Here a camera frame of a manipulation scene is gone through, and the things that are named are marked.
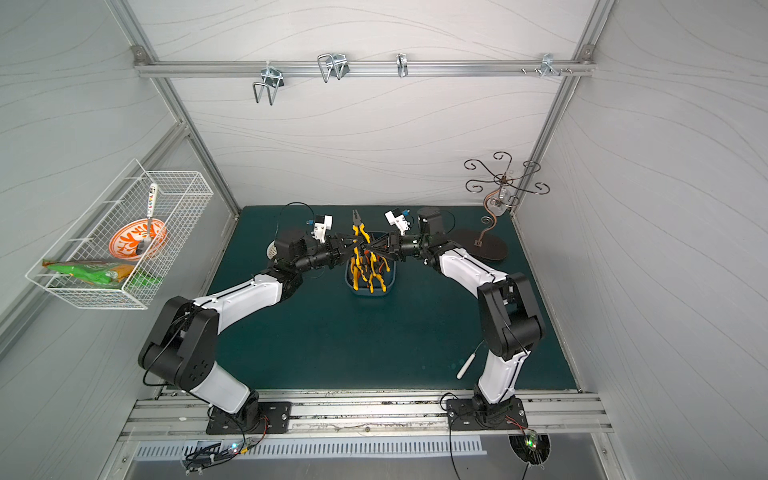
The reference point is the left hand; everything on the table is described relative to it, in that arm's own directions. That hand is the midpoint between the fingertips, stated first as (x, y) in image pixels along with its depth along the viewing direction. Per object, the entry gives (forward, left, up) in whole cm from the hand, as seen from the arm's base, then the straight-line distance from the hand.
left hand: (363, 243), depth 80 cm
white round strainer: (+11, +34, -19) cm, 40 cm away
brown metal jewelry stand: (+21, -42, +2) cm, 47 cm away
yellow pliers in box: (-4, -3, -2) cm, 5 cm away
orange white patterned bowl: (-9, +53, +11) cm, 55 cm away
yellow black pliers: (+6, +2, 0) cm, 7 cm away
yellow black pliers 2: (+4, +4, -19) cm, 20 cm away
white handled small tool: (-23, -30, -23) cm, 44 cm away
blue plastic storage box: (+2, 0, -18) cm, 19 cm away
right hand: (0, -1, -2) cm, 2 cm away
